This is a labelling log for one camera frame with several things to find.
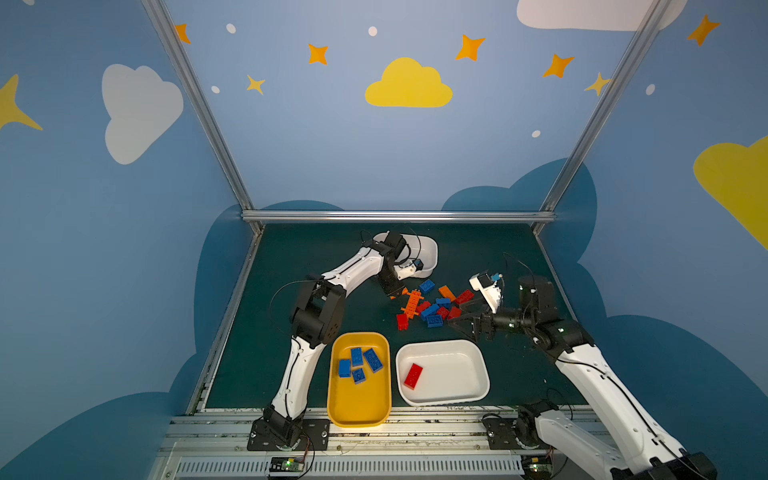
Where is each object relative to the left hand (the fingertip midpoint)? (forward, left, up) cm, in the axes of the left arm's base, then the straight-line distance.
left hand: (393, 285), depth 99 cm
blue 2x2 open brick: (-12, -13, -2) cm, 18 cm away
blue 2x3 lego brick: (-24, +11, -2) cm, 26 cm away
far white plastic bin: (+18, -11, -1) cm, 21 cm away
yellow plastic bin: (-37, +7, -3) cm, 38 cm away
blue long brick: (-9, -12, -2) cm, 15 cm away
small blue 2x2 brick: (-29, +10, -2) cm, 31 cm away
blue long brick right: (-5, -17, -3) cm, 18 cm away
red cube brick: (-12, -3, -4) cm, 13 cm away
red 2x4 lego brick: (-29, -5, -2) cm, 30 cm away
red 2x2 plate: (-9, -16, -2) cm, 19 cm away
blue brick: (-28, +14, -1) cm, 31 cm away
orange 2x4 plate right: (0, -18, -3) cm, 19 cm away
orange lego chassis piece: (-4, -7, -4) cm, 9 cm away
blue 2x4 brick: (-25, +6, -3) cm, 25 cm away
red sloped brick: (-10, -20, -1) cm, 22 cm away
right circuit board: (-49, -35, -5) cm, 61 cm away
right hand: (-19, -16, +18) cm, 31 cm away
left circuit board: (-50, +26, -4) cm, 56 cm away
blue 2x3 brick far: (+1, -12, -2) cm, 12 cm away
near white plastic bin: (-27, -18, -4) cm, 33 cm away
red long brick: (-7, -9, -2) cm, 12 cm away
